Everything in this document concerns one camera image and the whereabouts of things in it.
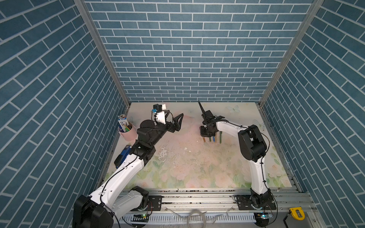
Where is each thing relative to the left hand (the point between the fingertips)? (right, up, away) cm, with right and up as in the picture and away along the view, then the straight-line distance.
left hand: (180, 113), depth 70 cm
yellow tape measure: (+58, -49, 0) cm, 76 cm away
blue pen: (+21, -17, +30) cm, 40 cm away
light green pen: (+19, -18, +29) cm, 39 cm away
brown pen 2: (+23, -17, +29) cm, 41 cm away
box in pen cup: (-37, -6, +18) cm, 41 cm away
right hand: (+14, -15, +32) cm, 38 cm away
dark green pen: (+27, -16, +30) cm, 43 cm away
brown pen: (+15, -18, +29) cm, 37 cm away
